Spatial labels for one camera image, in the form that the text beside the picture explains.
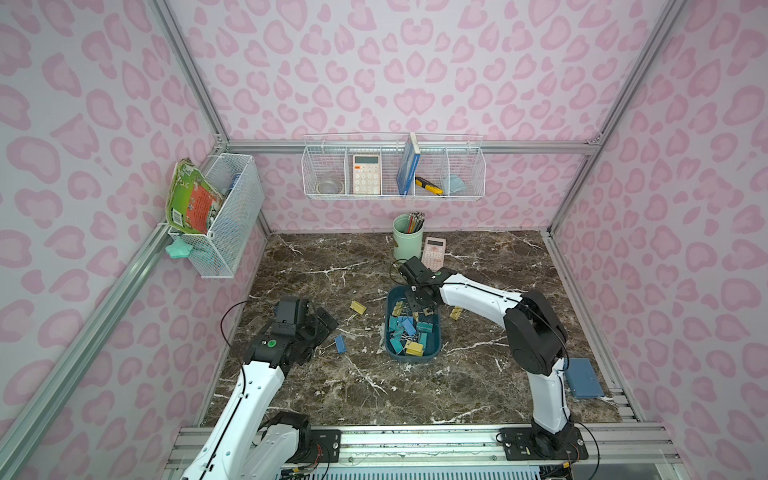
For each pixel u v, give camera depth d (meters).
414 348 0.86
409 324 0.92
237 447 0.41
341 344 0.90
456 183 1.01
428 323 0.93
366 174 0.93
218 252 0.72
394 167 0.99
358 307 0.98
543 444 0.64
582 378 0.82
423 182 0.98
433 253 1.11
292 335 0.59
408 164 0.88
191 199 0.73
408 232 1.03
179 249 0.63
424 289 0.69
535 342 0.52
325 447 0.74
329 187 0.96
